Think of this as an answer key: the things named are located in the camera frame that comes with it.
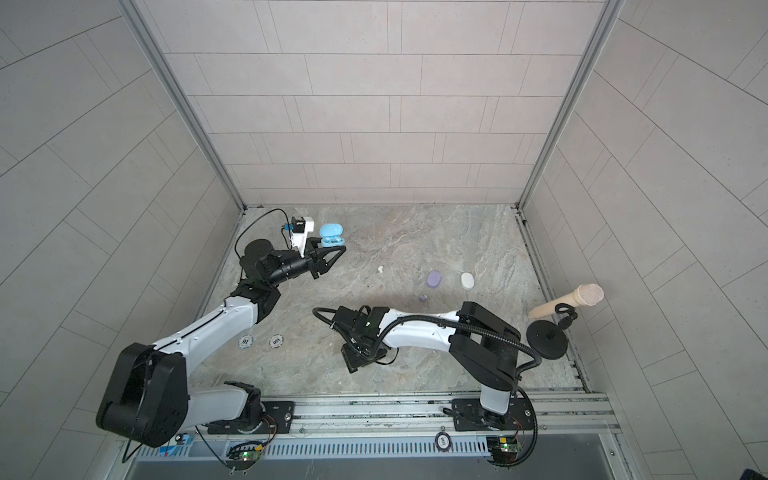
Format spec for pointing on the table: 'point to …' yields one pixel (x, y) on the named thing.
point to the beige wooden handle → (588, 295)
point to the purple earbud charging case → (433, 279)
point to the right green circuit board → (502, 450)
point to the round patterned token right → (276, 340)
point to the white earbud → (380, 268)
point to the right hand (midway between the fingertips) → (354, 369)
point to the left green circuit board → (244, 455)
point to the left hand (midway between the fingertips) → (346, 247)
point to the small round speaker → (443, 441)
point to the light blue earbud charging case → (331, 235)
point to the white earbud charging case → (467, 280)
